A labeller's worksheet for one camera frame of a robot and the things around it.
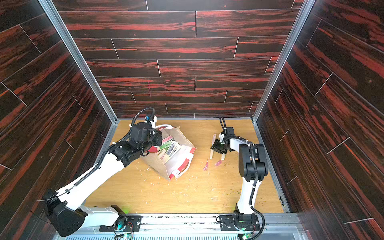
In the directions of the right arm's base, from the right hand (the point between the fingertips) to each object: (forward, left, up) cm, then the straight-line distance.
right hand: (216, 147), depth 104 cm
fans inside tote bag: (-6, +32, +7) cm, 33 cm away
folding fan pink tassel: (-6, +3, +2) cm, 7 cm away
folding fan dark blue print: (-8, -4, +1) cm, 9 cm away
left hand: (-11, +31, +29) cm, 44 cm away
